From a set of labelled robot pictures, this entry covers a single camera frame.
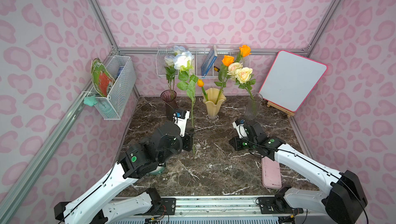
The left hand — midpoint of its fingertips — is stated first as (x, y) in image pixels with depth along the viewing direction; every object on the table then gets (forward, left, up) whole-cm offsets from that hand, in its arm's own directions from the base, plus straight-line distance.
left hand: (193, 125), depth 62 cm
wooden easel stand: (+31, -63, -32) cm, 77 cm away
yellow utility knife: (+47, -13, -7) cm, 49 cm away
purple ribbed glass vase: (+34, +18, -19) cm, 43 cm away
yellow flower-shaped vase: (+25, -10, -20) cm, 33 cm away
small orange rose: (+28, -3, -3) cm, 28 cm away
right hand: (+4, -17, -21) cm, 28 cm away
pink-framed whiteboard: (+36, -55, -7) cm, 67 cm away
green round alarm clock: (-7, +20, -31) cm, 37 cm away
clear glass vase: (+32, -37, -19) cm, 52 cm away
